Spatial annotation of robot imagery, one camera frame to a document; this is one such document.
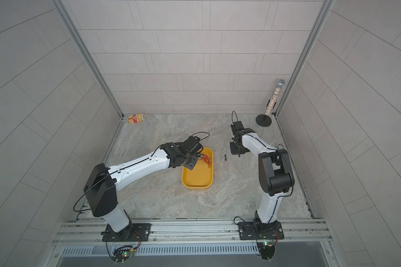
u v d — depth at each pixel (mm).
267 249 702
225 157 959
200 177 844
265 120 1123
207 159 937
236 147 788
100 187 424
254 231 707
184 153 603
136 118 1119
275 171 488
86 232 720
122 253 657
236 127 770
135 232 695
